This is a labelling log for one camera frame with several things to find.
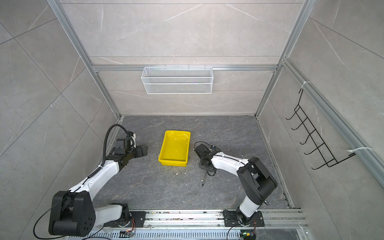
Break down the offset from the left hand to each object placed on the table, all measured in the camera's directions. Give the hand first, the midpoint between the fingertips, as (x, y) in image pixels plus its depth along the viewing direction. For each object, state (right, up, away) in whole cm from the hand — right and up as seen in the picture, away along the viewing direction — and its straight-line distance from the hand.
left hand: (139, 144), depth 88 cm
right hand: (+41, -13, +4) cm, 43 cm away
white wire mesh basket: (+22, +43, +12) cm, 50 cm away
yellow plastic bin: (+21, -3, +9) cm, 23 cm away
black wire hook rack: (+90, +1, -24) cm, 93 cm away
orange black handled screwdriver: (+39, -22, -5) cm, 45 cm away
